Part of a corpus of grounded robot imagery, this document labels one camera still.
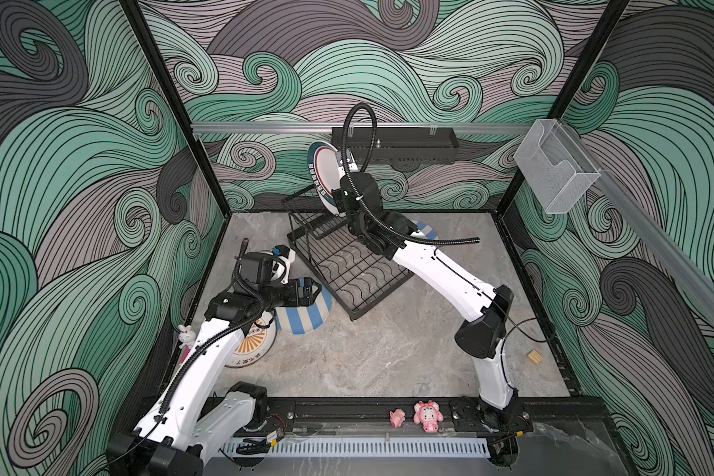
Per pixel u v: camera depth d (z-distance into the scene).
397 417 0.71
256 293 0.56
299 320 0.90
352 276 1.00
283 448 0.70
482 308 0.47
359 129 0.89
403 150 0.95
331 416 0.75
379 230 0.51
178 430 0.38
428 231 1.14
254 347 0.84
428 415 0.71
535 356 0.82
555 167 0.79
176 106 0.88
